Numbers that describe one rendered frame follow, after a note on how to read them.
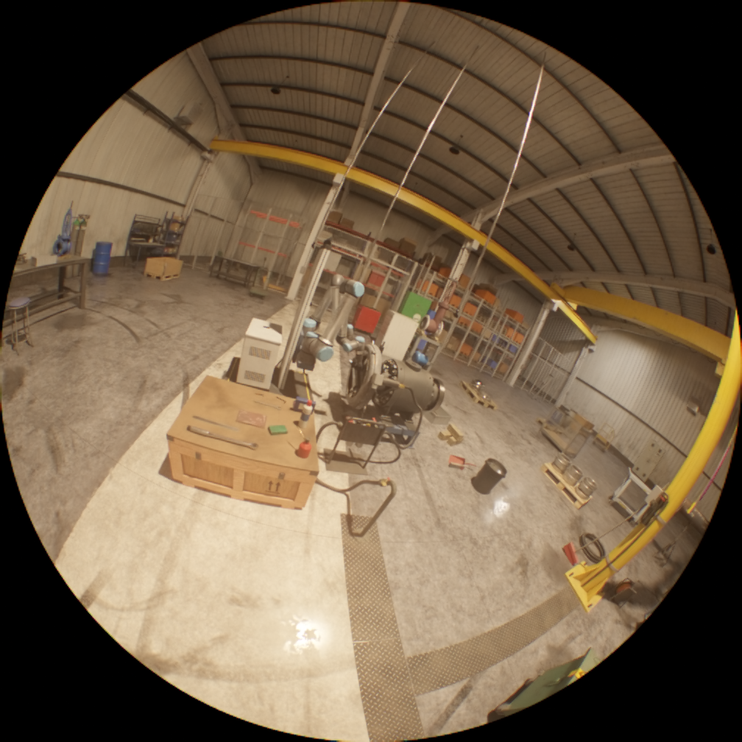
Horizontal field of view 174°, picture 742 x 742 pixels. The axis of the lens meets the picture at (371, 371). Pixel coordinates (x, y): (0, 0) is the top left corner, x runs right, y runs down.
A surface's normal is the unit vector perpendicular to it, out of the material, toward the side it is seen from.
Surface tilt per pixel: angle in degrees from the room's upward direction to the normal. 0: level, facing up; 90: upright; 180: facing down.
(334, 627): 0
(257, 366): 90
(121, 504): 0
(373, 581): 0
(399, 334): 90
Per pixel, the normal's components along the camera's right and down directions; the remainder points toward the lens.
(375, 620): 0.38, -0.87
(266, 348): 0.32, 0.44
